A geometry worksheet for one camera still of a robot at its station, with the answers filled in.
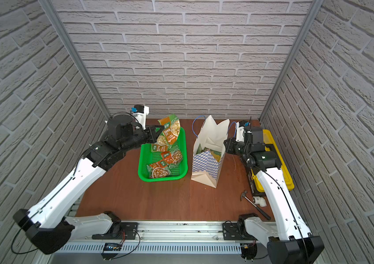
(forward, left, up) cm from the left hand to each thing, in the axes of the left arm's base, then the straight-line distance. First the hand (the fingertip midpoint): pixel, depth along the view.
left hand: (160, 121), depth 67 cm
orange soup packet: (+2, -4, -4) cm, 6 cm away
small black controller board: (-40, +22, -40) cm, 61 cm away
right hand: (-3, -31, -10) cm, 32 cm away
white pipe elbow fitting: (-22, -47, -34) cm, 62 cm away
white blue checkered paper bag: (-7, -21, -11) cm, 25 cm away
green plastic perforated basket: (+4, +13, -35) cm, 38 cm away
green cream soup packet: (-6, +5, -35) cm, 35 cm away
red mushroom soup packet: (+4, -3, -36) cm, 36 cm away
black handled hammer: (-18, -41, -36) cm, 57 cm away
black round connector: (-42, -39, -38) cm, 69 cm away
